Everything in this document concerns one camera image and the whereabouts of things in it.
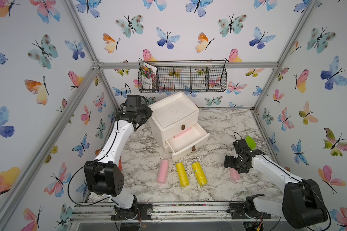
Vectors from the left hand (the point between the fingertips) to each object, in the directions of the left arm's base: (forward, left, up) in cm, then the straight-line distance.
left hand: (153, 110), depth 83 cm
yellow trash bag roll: (-31, -17, -24) cm, 43 cm away
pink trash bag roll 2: (-27, -4, -24) cm, 36 cm away
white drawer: (-10, -19, -18) cm, 28 cm away
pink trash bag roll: (-5, -19, -14) cm, 24 cm away
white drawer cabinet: (-7, -11, -2) cm, 14 cm away
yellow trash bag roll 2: (-28, -26, -25) cm, 46 cm away
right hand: (-24, -46, -23) cm, 57 cm away
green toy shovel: (-6, -65, -29) cm, 71 cm away
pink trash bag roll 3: (-30, -45, -22) cm, 58 cm away
